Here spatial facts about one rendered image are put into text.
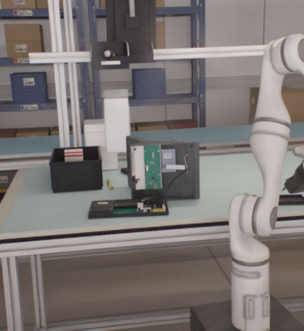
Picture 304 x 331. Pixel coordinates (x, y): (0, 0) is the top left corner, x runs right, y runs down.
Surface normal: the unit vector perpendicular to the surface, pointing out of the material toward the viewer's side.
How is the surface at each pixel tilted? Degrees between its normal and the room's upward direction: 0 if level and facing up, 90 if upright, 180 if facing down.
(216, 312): 0
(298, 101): 90
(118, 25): 98
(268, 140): 64
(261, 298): 90
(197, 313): 0
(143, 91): 90
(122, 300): 0
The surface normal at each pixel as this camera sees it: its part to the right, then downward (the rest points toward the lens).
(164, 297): -0.04, -0.97
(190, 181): -0.32, 0.23
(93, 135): 0.15, 0.23
